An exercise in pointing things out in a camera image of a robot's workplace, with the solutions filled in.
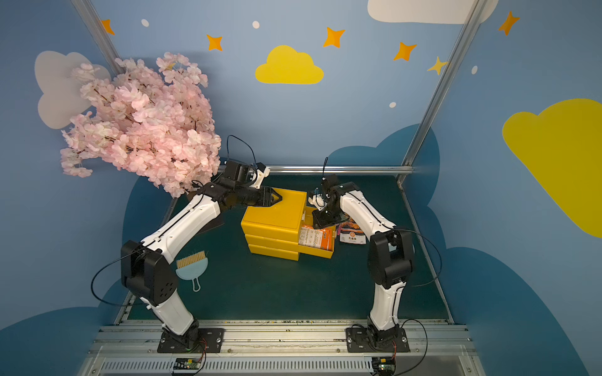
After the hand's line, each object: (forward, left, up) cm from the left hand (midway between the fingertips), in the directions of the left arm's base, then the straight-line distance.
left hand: (277, 196), depth 83 cm
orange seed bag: (0, -30, -23) cm, 38 cm away
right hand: (-3, -16, -12) cm, 21 cm away
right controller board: (-48, -36, -26) cm, 65 cm away
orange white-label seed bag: (-8, -16, -16) cm, 24 cm away
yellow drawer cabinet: (-13, 0, -2) cm, 13 cm away
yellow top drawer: (-5, -11, -6) cm, 14 cm away
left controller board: (-49, +25, -24) cm, 60 cm away
